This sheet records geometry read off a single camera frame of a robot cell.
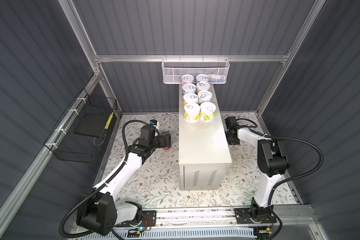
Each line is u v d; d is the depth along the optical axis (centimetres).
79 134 72
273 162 53
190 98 72
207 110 67
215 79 89
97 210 40
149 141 62
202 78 83
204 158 57
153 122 73
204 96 72
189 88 77
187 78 82
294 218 74
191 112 68
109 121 80
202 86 78
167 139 75
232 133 75
